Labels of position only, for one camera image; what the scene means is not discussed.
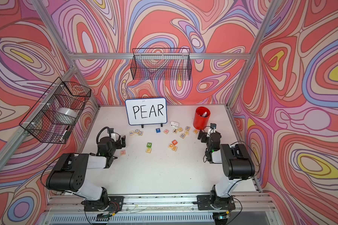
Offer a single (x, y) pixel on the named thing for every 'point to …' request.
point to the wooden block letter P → (148, 150)
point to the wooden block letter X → (188, 128)
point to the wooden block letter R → (182, 135)
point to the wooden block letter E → (123, 152)
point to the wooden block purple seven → (174, 131)
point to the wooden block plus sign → (186, 132)
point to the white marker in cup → (204, 114)
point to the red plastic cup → (201, 120)
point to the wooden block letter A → (195, 131)
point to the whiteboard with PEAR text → (146, 111)
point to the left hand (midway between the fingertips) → (118, 136)
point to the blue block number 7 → (157, 130)
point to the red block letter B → (174, 142)
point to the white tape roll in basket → (67, 112)
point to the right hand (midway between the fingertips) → (207, 132)
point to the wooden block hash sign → (180, 129)
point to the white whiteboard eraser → (174, 124)
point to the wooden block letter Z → (166, 131)
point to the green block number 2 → (149, 145)
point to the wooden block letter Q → (171, 146)
